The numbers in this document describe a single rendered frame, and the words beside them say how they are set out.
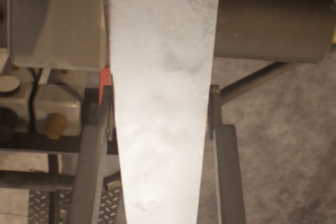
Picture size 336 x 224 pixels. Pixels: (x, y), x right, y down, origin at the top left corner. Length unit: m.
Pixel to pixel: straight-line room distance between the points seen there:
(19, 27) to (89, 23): 0.06
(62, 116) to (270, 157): 0.88
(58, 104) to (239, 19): 0.56
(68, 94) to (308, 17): 0.60
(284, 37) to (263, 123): 1.13
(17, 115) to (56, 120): 0.08
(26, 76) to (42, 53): 0.60
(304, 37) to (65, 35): 0.21
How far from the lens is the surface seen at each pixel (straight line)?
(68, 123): 1.00
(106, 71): 0.89
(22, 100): 0.99
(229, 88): 1.07
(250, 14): 0.47
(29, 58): 0.47
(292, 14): 0.48
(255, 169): 1.73
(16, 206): 1.92
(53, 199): 1.47
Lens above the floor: 1.21
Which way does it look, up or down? 52 degrees down
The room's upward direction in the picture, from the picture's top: 179 degrees counter-clockwise
